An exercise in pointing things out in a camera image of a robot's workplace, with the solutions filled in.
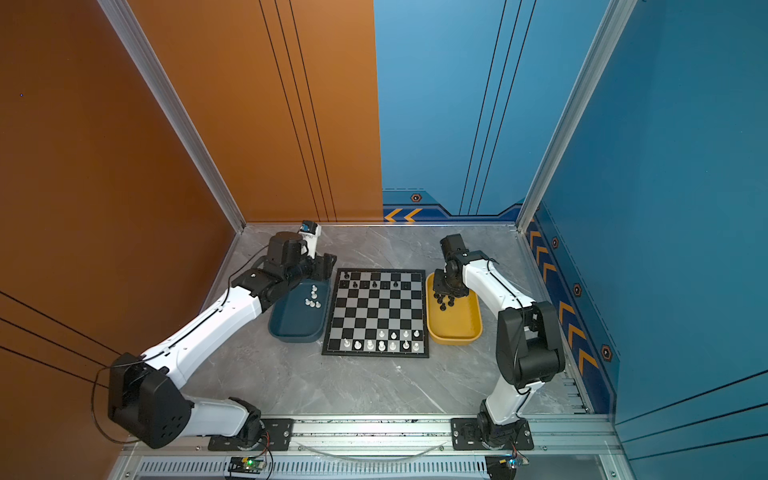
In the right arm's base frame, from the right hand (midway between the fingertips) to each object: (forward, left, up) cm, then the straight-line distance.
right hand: (440, 288), depth 92 cm
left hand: (+2, +33, +16) cm, 36 cm away
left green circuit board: (-44, +50, -9) cm, 67 cm away
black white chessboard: (-5, +20, -6) cm, 21 cm away
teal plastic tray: (-5, +45, -8) cm, 46 cm away
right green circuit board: (-44, -11, -9) cm, 47 cm away
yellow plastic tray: (-9, -6, -6) cm, 12 cm away
